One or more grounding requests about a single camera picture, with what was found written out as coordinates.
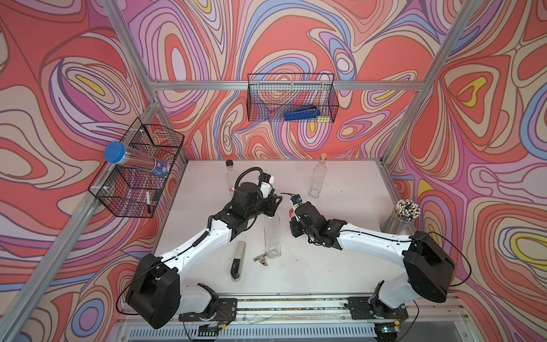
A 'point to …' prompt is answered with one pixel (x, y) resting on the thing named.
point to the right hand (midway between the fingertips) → (294, 224)
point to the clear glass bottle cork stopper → (272, 236)
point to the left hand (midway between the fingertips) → (282, 198)
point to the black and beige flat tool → (238, 262)
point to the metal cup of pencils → (400, 221)
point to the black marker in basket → (147, 197)
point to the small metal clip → (261, 257)
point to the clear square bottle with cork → (318, 178)
